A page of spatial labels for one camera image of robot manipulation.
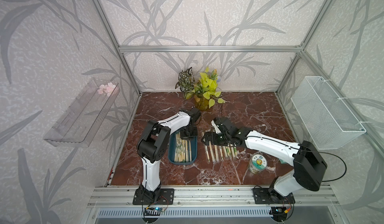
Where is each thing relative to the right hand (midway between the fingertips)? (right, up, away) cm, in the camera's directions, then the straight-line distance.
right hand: (206, 140), depth 82 cm
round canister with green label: (+27, -10, -5) cm, 29 cm away
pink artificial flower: (-51, +28, -5) cm, 59 cm away
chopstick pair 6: (+1, -10, +7) cm, 12 cm away
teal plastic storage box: (-14, -8, +5) cm, 17 cm away
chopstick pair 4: (+10, -9, +7) cm, 15 cm away
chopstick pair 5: (+4, -7, +9) cm, 12 cm away
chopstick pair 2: (+16, -9, +7) cm, 20 cm away
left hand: (-9, -2, +11) cm, 14 cm away
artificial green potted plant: (-2, +29, +11) cm, 31 cm away
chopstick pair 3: (+12, -9, +7) cm, 16 cm away
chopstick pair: (+18, -8, +7) cm, 21 cm away
